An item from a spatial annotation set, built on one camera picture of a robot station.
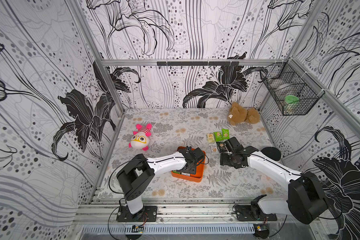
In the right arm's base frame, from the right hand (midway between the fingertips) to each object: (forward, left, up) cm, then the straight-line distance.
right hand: (225, 159), depth 88 cm
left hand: (-6, +23, -3) cm, 24 cm away
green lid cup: (+20, -34, +26) cm, 47 cm away
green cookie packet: (+21, -4, -3) cm, 22 cm away
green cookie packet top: (+18, +2, -2) cm, 19 cm away
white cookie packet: (+10, +6, -2) cm, 12 cm away
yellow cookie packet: (+17, +7, -3) cm, 19 cm away
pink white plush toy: (+11, +53, +5) cm, 55 cm away
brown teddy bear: (+32, -13, +5) cm, 35 cm away
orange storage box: (-10, +17, -2) cm, 20 cm away
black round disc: (+2, -27, +4) cm, 27 cm away
